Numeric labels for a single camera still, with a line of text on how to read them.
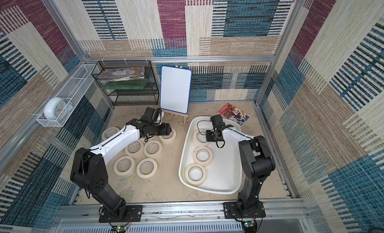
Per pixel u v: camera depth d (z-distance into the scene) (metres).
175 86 0.98
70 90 1.02
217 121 0.78
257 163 0.49
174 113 1.05
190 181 0.80
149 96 1.19
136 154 0.91
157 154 0.91
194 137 0.95
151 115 0.70
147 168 0.87
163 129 0.79
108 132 1.02
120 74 0.84
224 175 0.85
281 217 0.73
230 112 1.13
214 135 0.82
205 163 0.88
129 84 0.98
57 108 0.65
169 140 0.97
